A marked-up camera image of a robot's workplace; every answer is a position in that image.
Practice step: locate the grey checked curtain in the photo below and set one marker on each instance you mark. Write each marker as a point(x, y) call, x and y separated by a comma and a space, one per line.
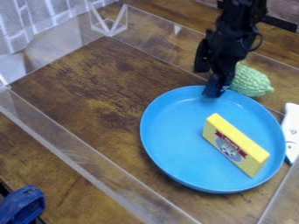
point(27, 17)

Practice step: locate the blue clamp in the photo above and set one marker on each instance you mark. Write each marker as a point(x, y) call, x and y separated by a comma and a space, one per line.
point(23, 206)

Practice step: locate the clear acrylic enclosure wall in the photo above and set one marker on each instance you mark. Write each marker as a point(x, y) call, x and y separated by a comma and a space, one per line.
point(70, 119)

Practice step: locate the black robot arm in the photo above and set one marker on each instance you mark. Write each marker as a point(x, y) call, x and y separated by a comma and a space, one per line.
point(250, 9)

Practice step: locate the white toy at right edge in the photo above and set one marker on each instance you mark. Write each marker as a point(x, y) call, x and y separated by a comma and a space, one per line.
point(290, 126)

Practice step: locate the green bumpy bitter gourd toy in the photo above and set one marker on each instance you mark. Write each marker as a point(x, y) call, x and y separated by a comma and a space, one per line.
point(251, 82)

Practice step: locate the yellow butter box toy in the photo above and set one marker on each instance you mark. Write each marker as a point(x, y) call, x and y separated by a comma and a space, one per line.
point(239, 149)

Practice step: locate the blue round plastic tray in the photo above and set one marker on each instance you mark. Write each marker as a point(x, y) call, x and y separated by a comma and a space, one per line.
point(171, 130)

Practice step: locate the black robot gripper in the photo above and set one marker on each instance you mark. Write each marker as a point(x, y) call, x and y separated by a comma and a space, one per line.
point(225, 47)

